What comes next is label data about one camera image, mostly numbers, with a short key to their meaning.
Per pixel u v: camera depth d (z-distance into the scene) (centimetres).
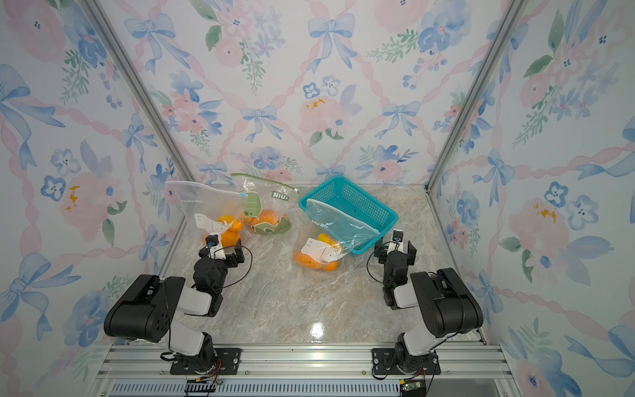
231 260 82
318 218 79
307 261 84
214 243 76
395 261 70
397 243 76
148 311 45
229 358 75
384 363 73
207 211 113
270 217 91
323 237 90
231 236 94
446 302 46
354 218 78
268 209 88
